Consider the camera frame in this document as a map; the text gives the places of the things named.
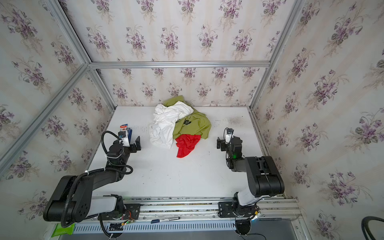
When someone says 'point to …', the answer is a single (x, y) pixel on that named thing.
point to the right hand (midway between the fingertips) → (225, 138)
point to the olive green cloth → (196, 123)
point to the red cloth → (186, 143)
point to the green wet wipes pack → (59, 230)
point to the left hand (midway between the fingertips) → (130, 135)
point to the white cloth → (161, 129)
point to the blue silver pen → (158, 220)
